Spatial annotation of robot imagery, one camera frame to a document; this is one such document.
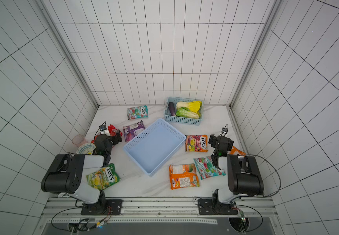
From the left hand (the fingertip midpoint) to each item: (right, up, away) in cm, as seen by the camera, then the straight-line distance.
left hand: (111, 133), depth 95 cm
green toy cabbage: (+50, +14, +10) cm, 53 cm away
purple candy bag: (+12, +1, +6) cm, 13 cm away
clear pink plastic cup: (-26, -5, +6) cm, 27 cm away
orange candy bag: (+82, -10, -1) cm, 83 cm away
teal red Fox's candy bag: (+61, -20, -10) cm, 65 cm away
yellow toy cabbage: (+57, +19, +11) cm, 61 cm away
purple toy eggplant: (+41, +18, +18) cm, 48 cm away
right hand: (+70, 0, -1) cm, 70 cm away
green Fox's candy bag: (+1, -24, -14) cm, 28 cm away
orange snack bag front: (+47, -23, -14) cm, 54 cm away
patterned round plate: (-16, -9, -3) cm, 18 cm away
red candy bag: (0, +2, +4) cm, 4 cm away
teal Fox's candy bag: (+16, +15, +18) cm, 29 cm away
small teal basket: (+38, +11, +9) cm, 40 cm away
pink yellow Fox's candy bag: (+57, -6, 0) cm, 57 cm away
